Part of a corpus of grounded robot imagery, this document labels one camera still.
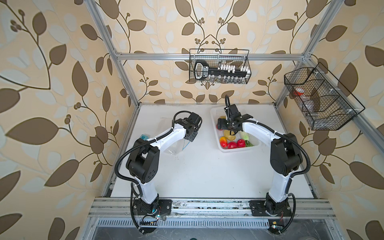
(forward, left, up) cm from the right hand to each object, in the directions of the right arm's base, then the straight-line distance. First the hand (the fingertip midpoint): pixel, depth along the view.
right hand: (224, 125), depth 95 cm
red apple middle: (-12, -4, -5) cm, 13 cm away
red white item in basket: (+5, -39, +23) cm, 45 cm away
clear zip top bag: (-9, +31, -10) cm, 34 cm away
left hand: (-5, +23, +1) cm, 23 cm away
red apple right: (-10, -10, -5) cm, 15 cm away
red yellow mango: (-9, +1, -5) cm, 10 cm away
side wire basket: (-7, -46, +25) cm, 53 cm away
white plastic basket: (+14, +3, -2) cm, 14 cm away
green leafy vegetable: (-11, -14, -5) cm, 19 cm away
